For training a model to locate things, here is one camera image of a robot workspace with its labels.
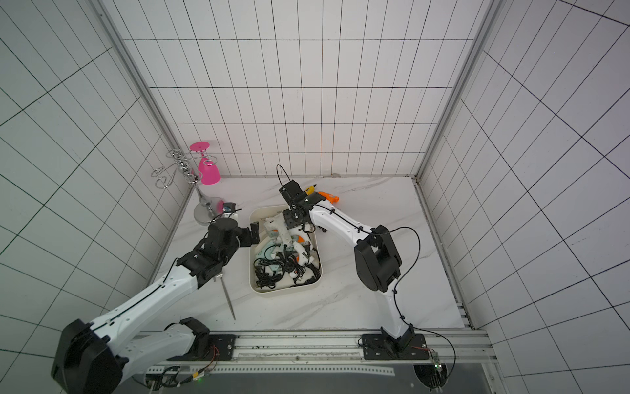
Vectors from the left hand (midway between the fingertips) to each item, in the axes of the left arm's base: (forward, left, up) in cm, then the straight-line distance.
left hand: (243, 228), depth 83 cm
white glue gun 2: (-6, -21, -11) cm, 24 cm away
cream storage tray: (-4, -12, -13) cm, 18 cm away
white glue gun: (-1, -20, -10) cm, 22 cm away
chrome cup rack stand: (+17, +23, -13) cm, 31 cm away
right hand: (+7, -13, -5) cm, 15 cm away
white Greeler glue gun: (+4, -10, -6) cm, 13 cm away
